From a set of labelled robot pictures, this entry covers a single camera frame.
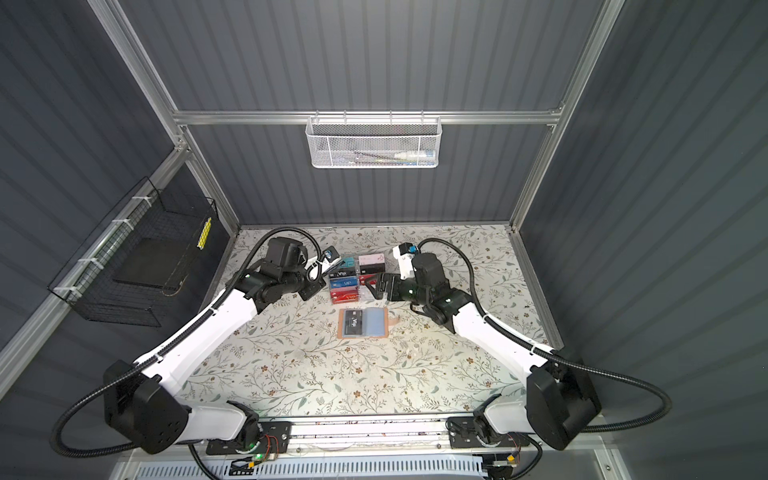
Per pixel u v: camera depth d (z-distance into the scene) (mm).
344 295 970
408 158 905
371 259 991
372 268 970
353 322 934
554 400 414
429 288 610
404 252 721
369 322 937
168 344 439
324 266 683
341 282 965
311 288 714
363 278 972
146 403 390
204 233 829
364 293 982
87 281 616
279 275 601
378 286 694
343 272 963
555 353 442
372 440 738
